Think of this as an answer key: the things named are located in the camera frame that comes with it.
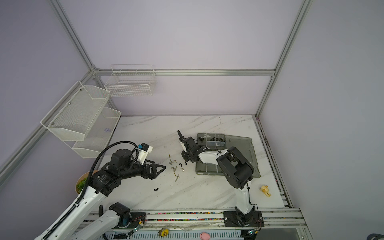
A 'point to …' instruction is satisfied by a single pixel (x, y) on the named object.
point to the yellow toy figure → (265, 190)
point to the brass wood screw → (169, 156)
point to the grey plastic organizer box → (219, 141)
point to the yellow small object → (163, 232)
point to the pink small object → (204, 236)
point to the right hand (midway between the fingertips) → (185, 151)
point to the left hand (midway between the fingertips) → (158, 167)
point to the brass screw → (177, 176)
